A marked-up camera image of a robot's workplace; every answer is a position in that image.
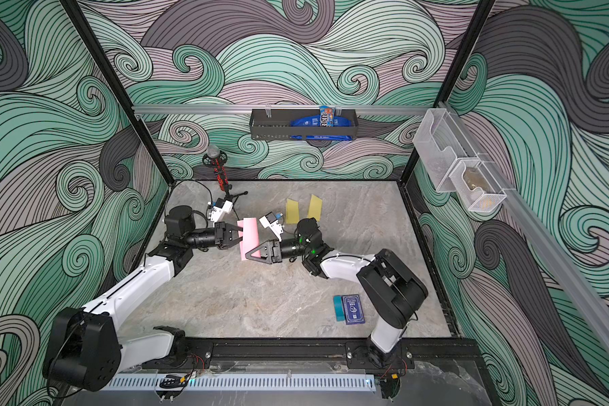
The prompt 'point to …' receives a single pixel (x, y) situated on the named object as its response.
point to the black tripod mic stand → (228, 186)
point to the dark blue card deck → (353, 309)
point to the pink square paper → (249, 234)
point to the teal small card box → (339, 308)
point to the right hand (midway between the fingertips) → (248, 255)
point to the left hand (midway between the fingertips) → (250, 234)
